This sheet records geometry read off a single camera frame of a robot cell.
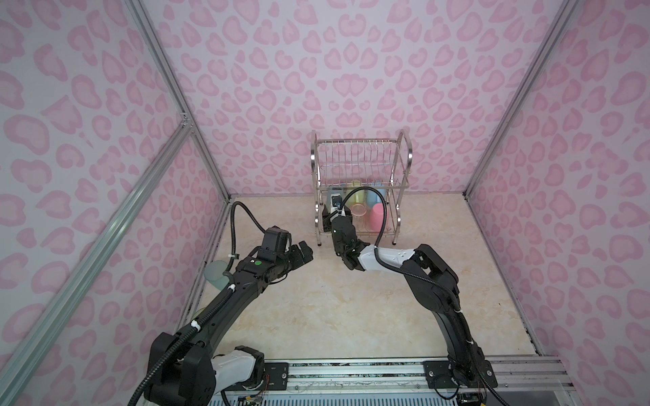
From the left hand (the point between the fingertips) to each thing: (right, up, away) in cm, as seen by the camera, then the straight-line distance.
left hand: (304, 251), depth 83 cm
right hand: (+9, +17, +9) cm, 22 cm away
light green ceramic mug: (+19, +19, +21) cm, 34 cm away
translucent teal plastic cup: (+8, +18, -3) cm, 20 cm away
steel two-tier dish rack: (+25, +30, +31) cm, 50 cm away
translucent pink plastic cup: (+19, +13, +15) cm, 28 cm away
